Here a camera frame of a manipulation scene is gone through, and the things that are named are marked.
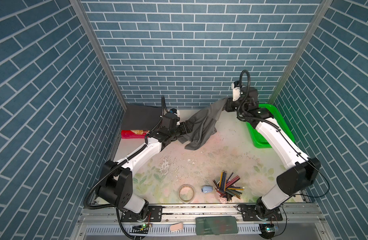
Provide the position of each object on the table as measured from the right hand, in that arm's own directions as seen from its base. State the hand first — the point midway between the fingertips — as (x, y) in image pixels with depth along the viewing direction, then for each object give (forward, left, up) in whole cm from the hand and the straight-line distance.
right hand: (225, 98), depth 80 cm
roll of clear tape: (-41, +19, -34) cm, 56 cm away
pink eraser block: (-56, +21, -32) cm, 68 cm away
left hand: (-10, +19, -12) cm, 25 cm away
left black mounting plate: (-52, +34, -33) cm, 70 cm away
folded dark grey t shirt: (+6, +59, -27) cm, 65 cm away
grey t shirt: (0, +11, -19) cm, 22 cm away
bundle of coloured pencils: (-38, -2, -26) cm, 46 cm away
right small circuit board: (-54, -22, -35) cm, 67 cm away
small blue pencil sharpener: (-38, +7, -31) cm, 50 cm away
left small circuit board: (-58, +38, -35) cm, 78 cm away
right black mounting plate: (-47, -16, -33) cm, 60 cm away
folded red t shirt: (-9, +61, -27) cm, 67 cm away
